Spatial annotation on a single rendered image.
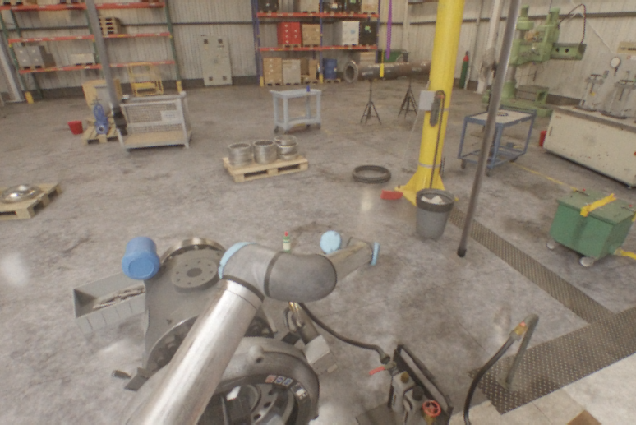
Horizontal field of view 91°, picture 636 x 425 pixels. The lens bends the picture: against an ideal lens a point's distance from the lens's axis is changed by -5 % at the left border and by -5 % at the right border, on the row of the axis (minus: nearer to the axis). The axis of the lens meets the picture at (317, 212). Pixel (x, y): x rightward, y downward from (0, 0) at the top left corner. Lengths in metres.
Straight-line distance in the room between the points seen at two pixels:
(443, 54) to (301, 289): 3.66
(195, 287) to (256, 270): 0.83
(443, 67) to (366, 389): 3.31
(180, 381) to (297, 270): 0.32
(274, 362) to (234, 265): 0.54
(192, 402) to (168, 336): 0.82
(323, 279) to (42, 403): 2.25
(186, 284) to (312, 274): 0.93
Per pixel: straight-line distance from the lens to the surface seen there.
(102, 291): 3.34
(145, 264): 1.75
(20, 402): 2.87
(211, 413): 1.32
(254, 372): 1.25
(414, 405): 1.73
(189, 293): 1.62
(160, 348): 1.60
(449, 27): 4.18
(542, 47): 11.51
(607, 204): 4.03
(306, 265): 0.78
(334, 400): 2.24
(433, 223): 3.62
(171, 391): 0.76
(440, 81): 4.20
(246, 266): 0.80
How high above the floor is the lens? 1.90
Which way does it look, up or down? 28 degrees down
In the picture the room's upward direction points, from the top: 1 degrees counter-clockwise
